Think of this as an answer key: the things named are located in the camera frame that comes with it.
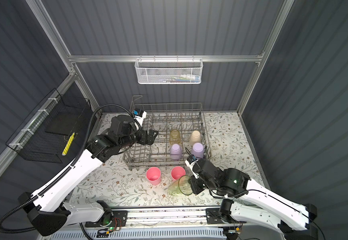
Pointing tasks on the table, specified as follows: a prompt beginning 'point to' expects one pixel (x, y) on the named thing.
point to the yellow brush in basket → (68, 144)
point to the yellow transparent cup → (175, 137)
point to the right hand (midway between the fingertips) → (189, 183)
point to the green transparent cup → (181, 187)
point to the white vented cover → (138, 233)
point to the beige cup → (195, 137)
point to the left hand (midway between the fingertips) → (150, 129)
